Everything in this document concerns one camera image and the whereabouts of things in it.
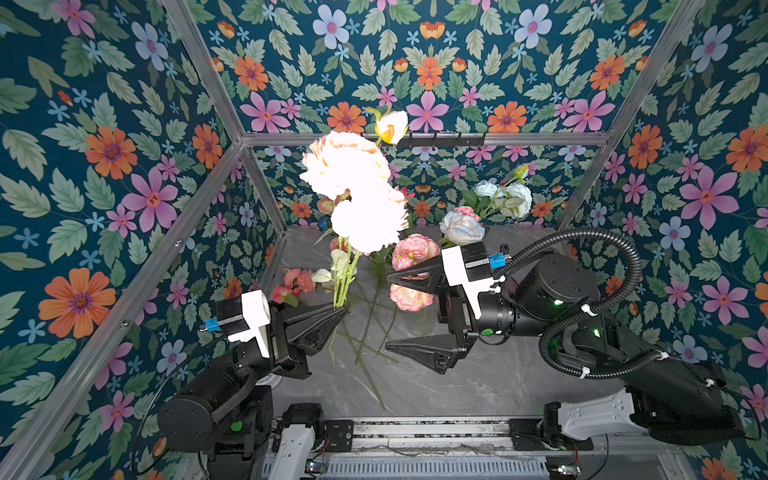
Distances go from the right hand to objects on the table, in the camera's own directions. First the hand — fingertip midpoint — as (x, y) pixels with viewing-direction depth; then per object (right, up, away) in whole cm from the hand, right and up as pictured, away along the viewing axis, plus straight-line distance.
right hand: (400, 285), depth 37 cm
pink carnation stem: (-37, -5, +63) cm, 74 cm away
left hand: (-7, -5, +2) cm, 9 cm away
